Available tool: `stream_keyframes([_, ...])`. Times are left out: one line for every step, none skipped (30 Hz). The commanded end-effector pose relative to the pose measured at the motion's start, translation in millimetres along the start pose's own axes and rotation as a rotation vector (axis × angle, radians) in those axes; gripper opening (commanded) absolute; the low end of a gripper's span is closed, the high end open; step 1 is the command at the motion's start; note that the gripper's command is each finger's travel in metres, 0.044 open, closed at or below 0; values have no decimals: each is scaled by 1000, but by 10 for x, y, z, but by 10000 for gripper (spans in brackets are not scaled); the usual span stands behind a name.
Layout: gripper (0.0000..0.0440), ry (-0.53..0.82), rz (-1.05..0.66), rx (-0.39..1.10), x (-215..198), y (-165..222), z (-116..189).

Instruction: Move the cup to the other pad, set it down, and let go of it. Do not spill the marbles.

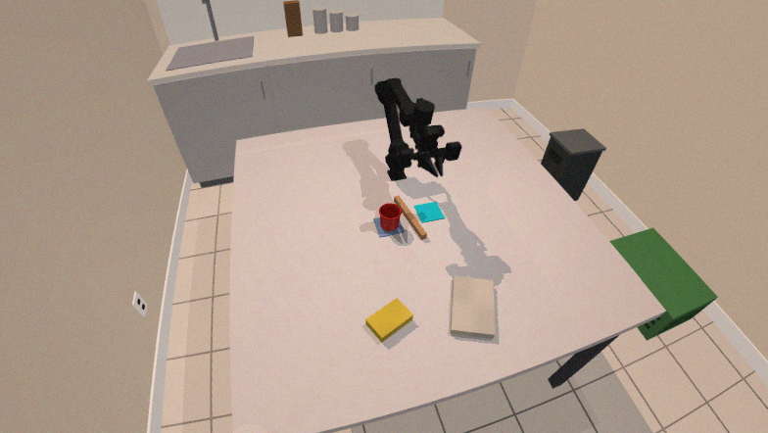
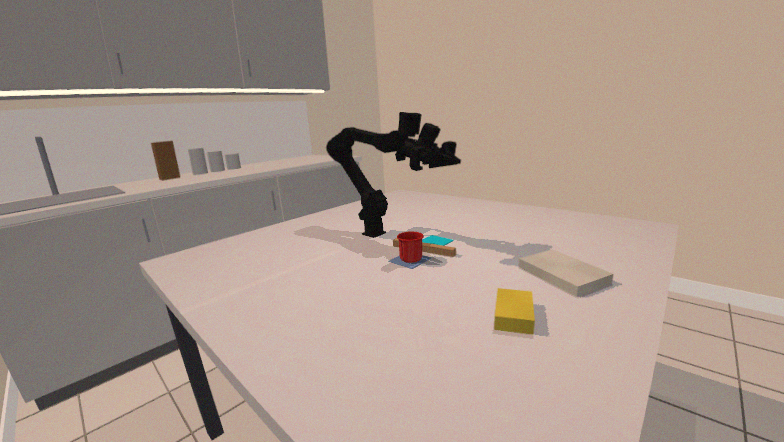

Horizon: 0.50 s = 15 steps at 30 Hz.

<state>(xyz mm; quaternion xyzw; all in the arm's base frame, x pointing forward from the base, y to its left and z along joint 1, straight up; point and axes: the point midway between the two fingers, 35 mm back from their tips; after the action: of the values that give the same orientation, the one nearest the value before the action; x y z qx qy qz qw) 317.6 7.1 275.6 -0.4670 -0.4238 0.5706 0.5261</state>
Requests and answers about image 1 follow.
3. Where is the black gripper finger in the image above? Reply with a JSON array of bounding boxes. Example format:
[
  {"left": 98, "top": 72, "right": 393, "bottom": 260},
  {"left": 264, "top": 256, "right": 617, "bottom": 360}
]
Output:
[
  {"left": 417, "top": 152, "right": 439, "bottom": 177},
  {"left": 434, "top": 149, "right": 447, "bottom": 176}
]

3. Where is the yellow block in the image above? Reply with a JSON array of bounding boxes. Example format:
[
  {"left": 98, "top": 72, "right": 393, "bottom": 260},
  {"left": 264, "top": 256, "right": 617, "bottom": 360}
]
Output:
[{"left": 365, "top": 298, "right": 413, "bottom": 343}]

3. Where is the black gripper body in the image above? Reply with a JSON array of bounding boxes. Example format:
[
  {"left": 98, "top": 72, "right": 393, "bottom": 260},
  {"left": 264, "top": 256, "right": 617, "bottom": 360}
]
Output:
[{"left": 399, "top": 135, "right": 461, "bottom": 168}]

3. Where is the tan flat bar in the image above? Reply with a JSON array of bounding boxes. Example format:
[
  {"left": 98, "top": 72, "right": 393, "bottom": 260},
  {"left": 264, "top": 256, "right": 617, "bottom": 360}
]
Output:
[{"left": 394, "top": 196, "right": 427, "bottom": 240}]

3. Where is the red cup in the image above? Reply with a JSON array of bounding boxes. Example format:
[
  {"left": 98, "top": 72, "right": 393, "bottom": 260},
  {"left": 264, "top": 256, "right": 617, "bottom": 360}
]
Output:
[{"left": 379, "top": 203, "right": 402, "bottom": 231}]

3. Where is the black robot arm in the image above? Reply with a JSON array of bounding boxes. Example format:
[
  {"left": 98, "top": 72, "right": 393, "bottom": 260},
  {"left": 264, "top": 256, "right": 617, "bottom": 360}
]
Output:
[{"left": 374, "top": 78, "right": 445, "bottom": 181}]

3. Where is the beige flat rectangular block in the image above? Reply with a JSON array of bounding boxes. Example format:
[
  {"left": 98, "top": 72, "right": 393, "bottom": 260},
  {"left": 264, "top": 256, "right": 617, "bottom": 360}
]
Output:
[{"left": 451, "top": 275, "right": 496, "bottom": 339}]

